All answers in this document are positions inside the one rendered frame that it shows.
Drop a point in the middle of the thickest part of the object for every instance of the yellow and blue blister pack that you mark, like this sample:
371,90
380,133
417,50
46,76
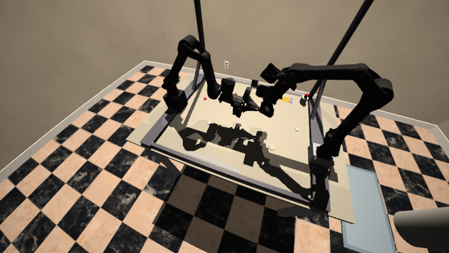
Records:
286,99

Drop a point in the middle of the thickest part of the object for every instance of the grey flat bar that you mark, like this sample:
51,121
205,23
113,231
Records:
213,161

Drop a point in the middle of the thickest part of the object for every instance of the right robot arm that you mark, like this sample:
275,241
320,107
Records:
186,49

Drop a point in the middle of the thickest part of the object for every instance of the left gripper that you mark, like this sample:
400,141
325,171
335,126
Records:
267,107

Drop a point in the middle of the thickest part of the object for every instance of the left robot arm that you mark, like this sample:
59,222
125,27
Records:
377,92

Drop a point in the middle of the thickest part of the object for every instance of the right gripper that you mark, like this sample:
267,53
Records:
250,104

